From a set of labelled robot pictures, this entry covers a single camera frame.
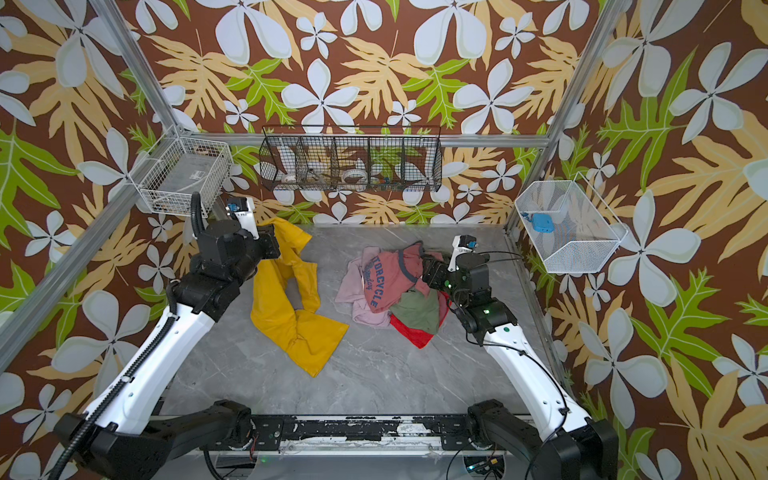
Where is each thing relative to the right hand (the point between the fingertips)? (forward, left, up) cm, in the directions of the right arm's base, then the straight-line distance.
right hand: (429, 261), depth 77 cm
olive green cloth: (-4, +1, -20) cm, 21 cm away
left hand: (+3, +39, +11) cm, 41 cm away
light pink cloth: (+6, +22, -23) cm, 33 cm away
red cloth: (-10, +1, -25) cm, 27 cm away
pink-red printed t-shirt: (+8, +10, -16) cm, 21 cm away
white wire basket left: (+26, +73, +10) cm, 78 cm away
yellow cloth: (-9, +36, -25) cm, 44 cm away
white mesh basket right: (+6, -42, +4) cm, 42 cm away
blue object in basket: (+14, -35, 0) cm, 37 cm away
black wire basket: (+40, +23, +6) cm, 46 cm away
